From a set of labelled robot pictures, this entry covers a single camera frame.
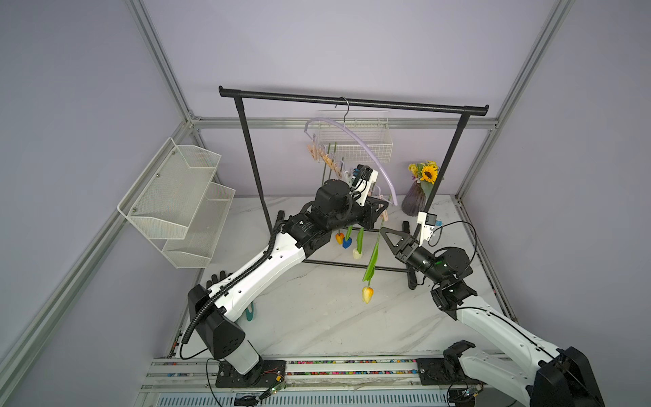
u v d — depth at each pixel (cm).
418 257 63
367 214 58
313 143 80
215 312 40
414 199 105
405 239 64
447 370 67
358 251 84
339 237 90
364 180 58
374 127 95
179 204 78
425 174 93
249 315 82
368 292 69
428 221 64
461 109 55
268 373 74
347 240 85
